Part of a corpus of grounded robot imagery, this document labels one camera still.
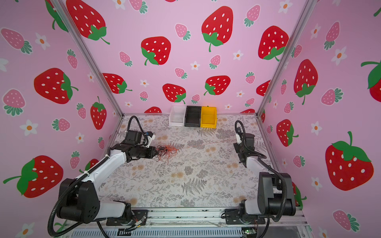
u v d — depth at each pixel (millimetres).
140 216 735
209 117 1175
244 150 704
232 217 731
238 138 806
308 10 692
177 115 1175
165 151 904
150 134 799
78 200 415
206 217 749
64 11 689
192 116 1177
